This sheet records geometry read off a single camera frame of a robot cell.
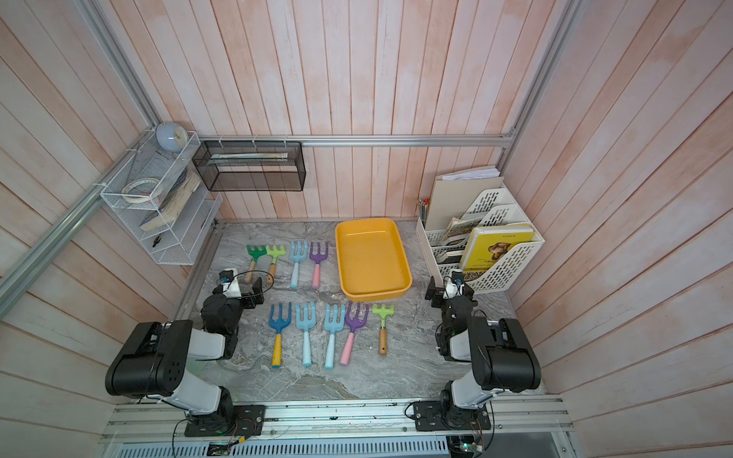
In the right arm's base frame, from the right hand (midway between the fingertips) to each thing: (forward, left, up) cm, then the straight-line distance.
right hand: (447, 276), depth 91 cm
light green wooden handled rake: (+15, +63, -8) cm, 65 cm away
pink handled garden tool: (-13, +31, -9) cm, 35 cm away
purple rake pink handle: (+13, +46, -8) cm, 49 cm away
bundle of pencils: (+24, +6, +8) cm, 26 cm away
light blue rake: (+14, +54, -8) cm, 56 cm away
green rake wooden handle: (+14, +70, -7) cm, 72 cm away
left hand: (-2, +66, -1) cm, 66 cm away
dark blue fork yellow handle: (-14, +55, -8) cm, 57 cm away
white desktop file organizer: (+13, -1, -2) cm, 13 cm away
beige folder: (+22, -2, +15) cm, 27 cm away
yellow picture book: (+3, -9, +12) cm, 15 cm away
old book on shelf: (+8, +82, +25) cm, 85 cm away
